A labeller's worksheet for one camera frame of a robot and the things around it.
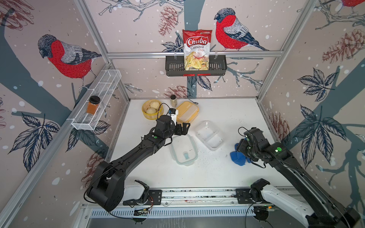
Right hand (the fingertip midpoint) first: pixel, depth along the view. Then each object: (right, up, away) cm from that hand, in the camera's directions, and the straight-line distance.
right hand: (238, 146), depth 76 cm
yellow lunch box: (-28, +18, +25) cm, 42 cm away
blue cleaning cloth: (+1, -7, +4) cm, 8 cm away
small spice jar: (-39, +27, +34) cm, 59 cm away
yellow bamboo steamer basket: (-49, +19, +28) cm, 59 cm away
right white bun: (-54, +24, +34) cm, 68 cm away
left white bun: (-56, +20, +31) cm, 67 cm away
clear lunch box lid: (-30, -6, +15) cm, 34 cm away
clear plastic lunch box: (-13, +3, +21) cm, 25 cm away
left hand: (-29, +14, +6) cm, 33 cm away
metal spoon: (-21, +26, +42) cm, 53 cm away
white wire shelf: (-79, +18, -5) cm, 81 cm away
